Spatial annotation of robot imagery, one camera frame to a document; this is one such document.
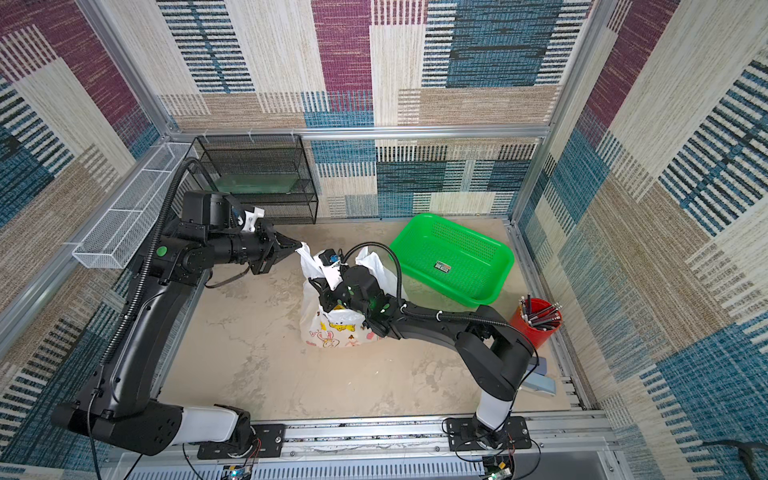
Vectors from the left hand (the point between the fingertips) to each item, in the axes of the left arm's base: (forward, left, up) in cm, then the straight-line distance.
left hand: (304, 240), depth 64 cm
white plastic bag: (-8, -5, -25) cm, 26 cm away
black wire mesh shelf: (+48, +25, -17) cm, 57 cm away
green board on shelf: (+36, +24, -12) cm, 45 cm away
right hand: (+3, +1, -19) cm, 19 cm away
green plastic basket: (+24, -41, -37) cm, 61 cm away
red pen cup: (-6, -57, -26) cm, 63 cm away
